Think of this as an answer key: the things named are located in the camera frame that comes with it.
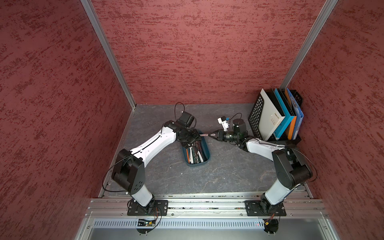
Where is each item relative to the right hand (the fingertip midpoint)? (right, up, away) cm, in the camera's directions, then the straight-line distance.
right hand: (209, 137), depth 87 cm
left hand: (-7, -3, -4) cm, 9 cm away
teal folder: (+41, +12, -11) cm, 44 cm away
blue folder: (+48, +13, -9) cm, 51 cm away
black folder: (+37, +26, -1) cm, 45 cm away
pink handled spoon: (-3, +1, +1) cm, 3 cm away
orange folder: (+44, +11, -10) cm, 47 cm away
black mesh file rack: (+33, +12, +14) cm, 38 cm away
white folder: (+34, +12, -5) cm, 36 cm away
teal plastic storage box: (-6, -17, +1) cm, 18 cm away
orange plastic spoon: (-13, -13, +6) cm, 19 cm away
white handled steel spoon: (-5, -13, +1) cm, 14 cm away
